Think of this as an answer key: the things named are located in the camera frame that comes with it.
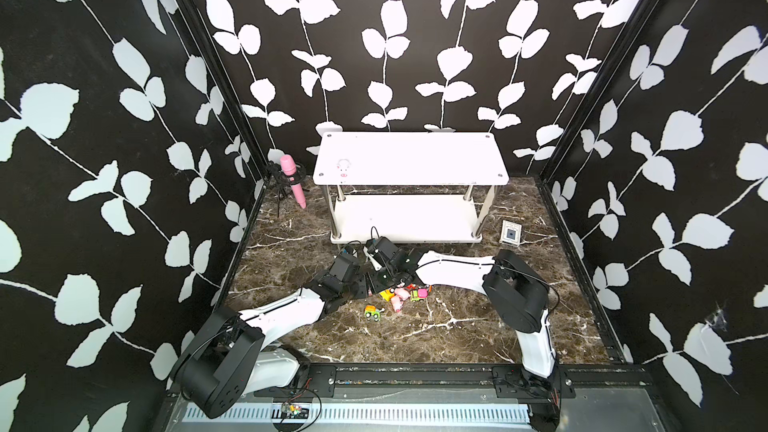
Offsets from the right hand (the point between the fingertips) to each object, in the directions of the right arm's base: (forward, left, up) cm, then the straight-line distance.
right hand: (365, 280), depth 88 cm
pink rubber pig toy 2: (-3, -11, -2) cm, 12 cm away
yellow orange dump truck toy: (-3, -7, -2) cm, 8 cm away
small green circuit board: (-32, +16, -3) cm, 36 cm away
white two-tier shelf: (+42, -14, -4) cm, 45 cm away
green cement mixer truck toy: (-9, -2, -2) cm, 9 cm away
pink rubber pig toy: (-6, -9, -2) cm, 11 cm away
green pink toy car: (-3, -16, -3) cm, 17 cm away
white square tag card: (+19, -49, -2) cm, 52 cm away
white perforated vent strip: (-33, -5, -4) cm, 33 cm away
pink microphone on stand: (+29, +26, +17) cm, 42 cm away
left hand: (+1, -1, 0) cm, 1 cm away
